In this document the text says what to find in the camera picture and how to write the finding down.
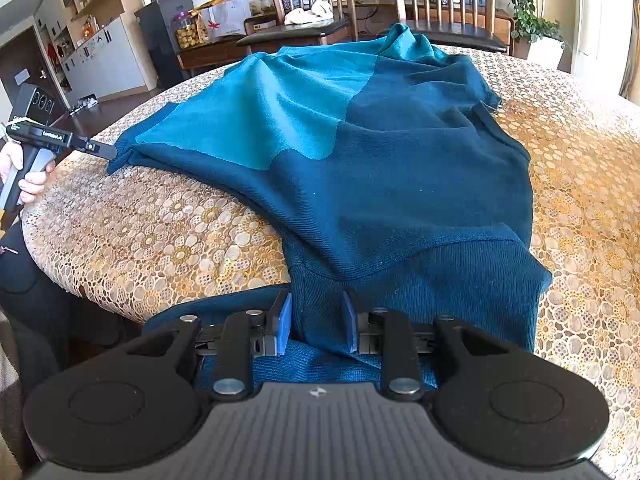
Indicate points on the wooden chair black seat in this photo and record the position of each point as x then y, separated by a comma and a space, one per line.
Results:
300, 32
450, 32

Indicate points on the teal two-tone knit sweater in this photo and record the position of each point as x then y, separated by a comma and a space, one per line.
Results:
375, 160

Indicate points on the yellow snack bag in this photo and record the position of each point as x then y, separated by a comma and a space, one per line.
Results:
203, 29

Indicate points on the black cabinet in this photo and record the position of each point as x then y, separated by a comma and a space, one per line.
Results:
160, 45

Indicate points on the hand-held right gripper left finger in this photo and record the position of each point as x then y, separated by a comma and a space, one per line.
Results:
285, 320

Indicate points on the person's leg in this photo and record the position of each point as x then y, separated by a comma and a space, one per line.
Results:
40, 300

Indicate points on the white tower air conditioner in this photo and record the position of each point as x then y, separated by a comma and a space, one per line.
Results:
597, 20

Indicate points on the white crumpled cloth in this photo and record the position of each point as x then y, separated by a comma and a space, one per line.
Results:
310, 12

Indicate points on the cardboard box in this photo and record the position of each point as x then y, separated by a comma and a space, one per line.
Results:
260, 24

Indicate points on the person's left hand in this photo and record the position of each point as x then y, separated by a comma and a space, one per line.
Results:
36, 185

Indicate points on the clear snack jar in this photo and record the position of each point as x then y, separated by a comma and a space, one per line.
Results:
186, 32

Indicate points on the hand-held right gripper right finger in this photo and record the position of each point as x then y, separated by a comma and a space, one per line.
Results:
350, 322

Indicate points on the grey gift bag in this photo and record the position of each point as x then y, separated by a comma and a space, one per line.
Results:
230, 20

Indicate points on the potted green plant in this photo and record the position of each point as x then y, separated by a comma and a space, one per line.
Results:
530, 15

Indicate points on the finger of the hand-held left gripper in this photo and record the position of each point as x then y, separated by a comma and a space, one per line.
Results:
97, 149

